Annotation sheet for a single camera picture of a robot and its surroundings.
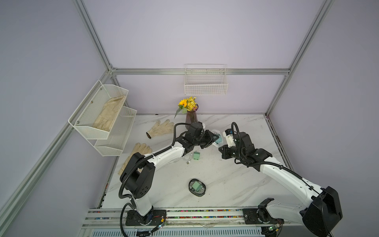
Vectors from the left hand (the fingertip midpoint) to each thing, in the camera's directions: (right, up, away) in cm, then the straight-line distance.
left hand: (218, 138), depth 82 cm
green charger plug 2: (-12, -12, +14) cm, 22 cm away
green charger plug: (-12, -27, +1) cm, 30 cm away
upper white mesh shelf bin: (-65, +12, -7) cm, 66 cm away
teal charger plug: (+1, -1, 0) cm, 1 cm away
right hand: (+2, -7, 0) cm, 7 cm away
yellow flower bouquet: (-18, +21, +11) cm, 30 cm away
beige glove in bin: (-61, +10, -5) cm, 62 cm away
